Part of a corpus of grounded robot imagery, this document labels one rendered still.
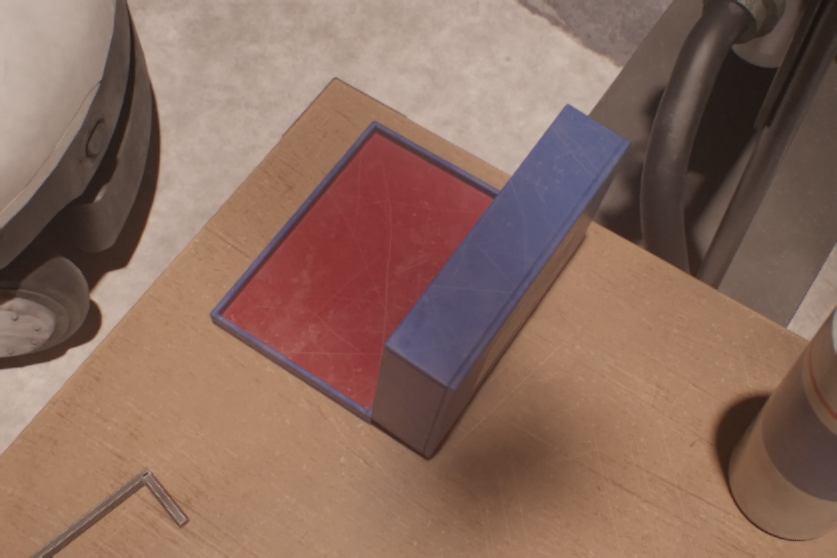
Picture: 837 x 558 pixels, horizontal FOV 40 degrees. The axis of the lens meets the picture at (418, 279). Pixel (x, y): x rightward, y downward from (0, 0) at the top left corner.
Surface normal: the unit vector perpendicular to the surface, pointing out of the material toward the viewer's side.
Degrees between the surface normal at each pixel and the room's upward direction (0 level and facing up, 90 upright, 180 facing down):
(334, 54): 0
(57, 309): 90
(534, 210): 7
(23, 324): 90
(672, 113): 38
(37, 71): 58
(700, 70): 28
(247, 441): 0
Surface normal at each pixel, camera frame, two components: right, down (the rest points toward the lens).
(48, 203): 0.90, 0.38
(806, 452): -0.78, 0.55
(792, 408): -0.99, 0.13
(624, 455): 0.00, -0.47
